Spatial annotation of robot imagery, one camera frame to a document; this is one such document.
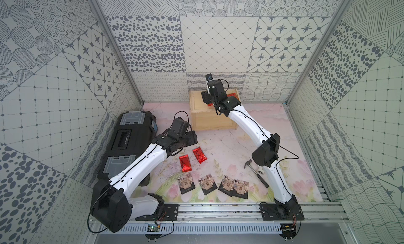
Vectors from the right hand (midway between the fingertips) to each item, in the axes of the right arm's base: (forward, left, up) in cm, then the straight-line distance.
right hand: (211, 92), depth 88 cm
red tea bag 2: (-26, +6, -25) cm, 37 cm away
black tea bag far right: (-44, -16, -30) cm, 55 cm away
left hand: (-23, +10, -10) cm, 27 cm away
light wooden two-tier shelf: (+1, +5, -24) cm, 25 cm away
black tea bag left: (-42, +2, -28) cm, 51 cm away
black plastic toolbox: (-23, +42, -10) cm, 48 cm away
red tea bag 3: (+5, -14, -6) cm, 16 cm away
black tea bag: (-42, -9, -28) cm, 52 cm away
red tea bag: (-31, +15, -27) cm, 44 cm away
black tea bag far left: (-42, +13, -28) cm, 52 cm away
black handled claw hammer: (-40, -28, -27) cm, 56 cm away
